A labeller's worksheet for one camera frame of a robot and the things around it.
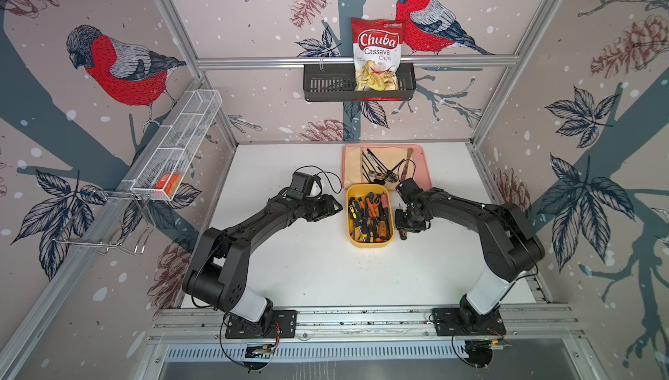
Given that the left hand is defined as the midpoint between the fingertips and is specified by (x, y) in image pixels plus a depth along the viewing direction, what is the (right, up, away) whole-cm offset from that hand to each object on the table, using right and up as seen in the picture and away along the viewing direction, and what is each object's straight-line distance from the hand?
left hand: (342, 204), depth 87 cm
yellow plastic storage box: (+7, -10, +3) cm, 12 cm away
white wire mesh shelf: (-52, +12, -16) cm, 56 cm away
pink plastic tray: (+35, +12, +25) cm, 45 cm away
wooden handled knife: (+31, +18, +31) cm, 48 cm away
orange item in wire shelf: (-44, +9, -22) cm, 51 cm away
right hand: (+21, -9, +7) cm, 24 cm away
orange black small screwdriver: (+22, -11, +3) cm, 25 cm away
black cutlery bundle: (+15, +10, +23) cm, 29 cm away
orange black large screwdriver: (+11, -3, +8) cm, 14 cm away
